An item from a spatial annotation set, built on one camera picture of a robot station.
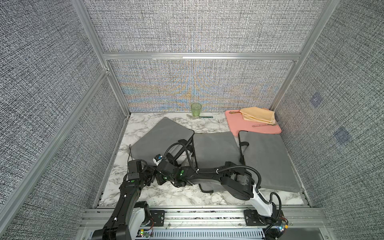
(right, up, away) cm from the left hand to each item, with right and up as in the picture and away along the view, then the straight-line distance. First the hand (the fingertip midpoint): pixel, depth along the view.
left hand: (160, 166), depth 86 cm
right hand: (-3, -2, -3) cm, 5 cm away
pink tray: (+53, +25, +27) cm, 65 cm away
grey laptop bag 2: (+65, +6, +7) cm, 66 cm away
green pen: (+29, +31, +31) cm, 53 cm away
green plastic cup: (+21, +37, +27) cm, 51 cm away
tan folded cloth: (+72, +33, +32) cm, 85 cm away
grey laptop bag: (+31, +8, +10) cm, 34 cm away
